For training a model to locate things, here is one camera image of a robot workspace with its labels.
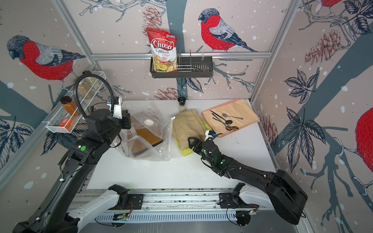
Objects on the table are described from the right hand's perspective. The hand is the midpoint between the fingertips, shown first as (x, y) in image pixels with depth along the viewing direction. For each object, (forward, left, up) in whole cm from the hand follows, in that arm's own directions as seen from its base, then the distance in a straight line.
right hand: (192, 140), depth 81 cm
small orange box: (-5, +57, +21) cm, 61 cm away
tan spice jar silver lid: (+15, +58, +23) cm, 64 cm away
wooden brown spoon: (+18, -29, -12) cm, 36 cm away
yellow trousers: (+14, -9, -7) cm, 18 cm away
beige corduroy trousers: (+13, +4, -3) cm, 14 cm away
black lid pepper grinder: (+35, +9, -3) cm, 36 cm away
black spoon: (+24, -26, -14) cm, 38 cm away
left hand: (+3, +29, +25) cm, 39 cm away
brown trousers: (-7, +24, +12) cm, 28 cm away
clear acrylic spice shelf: (+1, +63, +18) cm, 66 cm away
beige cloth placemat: (+30, -28, -14) cm, 44 cm away
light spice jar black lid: (+25, +59, +23) cm, 68 cm away
